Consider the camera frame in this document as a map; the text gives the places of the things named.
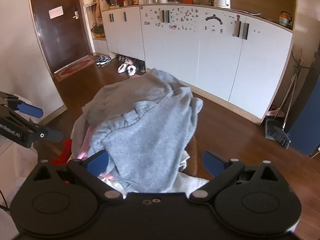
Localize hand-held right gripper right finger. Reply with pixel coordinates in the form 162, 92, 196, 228
189, 151, 287, 202

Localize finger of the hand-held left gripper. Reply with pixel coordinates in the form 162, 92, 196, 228
0, 91, 43, 118
30, 124, 63, 143

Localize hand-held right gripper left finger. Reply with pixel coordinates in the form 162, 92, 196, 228
33, 150, 126, 202

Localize grey sweatshirt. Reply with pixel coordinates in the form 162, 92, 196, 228
82, 68, 204, 193

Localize red cloth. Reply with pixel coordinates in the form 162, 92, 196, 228
51, 140, 73, 183

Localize pink cloth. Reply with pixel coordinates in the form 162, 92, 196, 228
75, 127, 118, 180

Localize red patterned doormat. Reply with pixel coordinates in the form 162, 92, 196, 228
53, 54, 103, 82

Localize grey dustpan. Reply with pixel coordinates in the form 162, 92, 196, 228
264, 105, 286, 140

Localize grey broom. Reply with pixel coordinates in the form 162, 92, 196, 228
271, 75, 298, 149

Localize dark brown door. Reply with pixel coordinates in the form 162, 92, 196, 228
28, 0, 91, 74

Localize white paper notice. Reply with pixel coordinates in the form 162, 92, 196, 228
48, 6, 64, 19

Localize blue panel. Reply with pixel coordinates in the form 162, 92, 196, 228
286, 77, 320, 157

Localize white sideboard cabinet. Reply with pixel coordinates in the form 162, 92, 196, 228
101, 4, 293, 125

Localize orange grey appliance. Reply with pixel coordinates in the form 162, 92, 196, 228
279, 10, 292, 28

